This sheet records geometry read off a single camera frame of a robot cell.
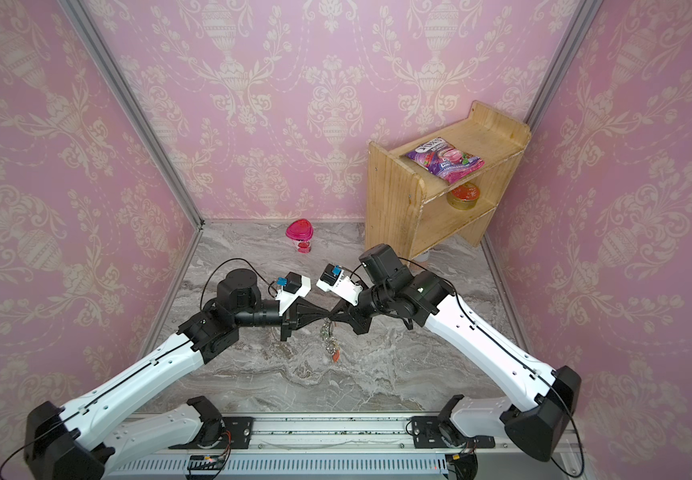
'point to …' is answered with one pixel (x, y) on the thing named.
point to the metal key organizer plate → (326, 329)
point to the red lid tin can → (464, 197)
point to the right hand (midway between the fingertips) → (334, 313)
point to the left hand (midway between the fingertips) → (325, 317)
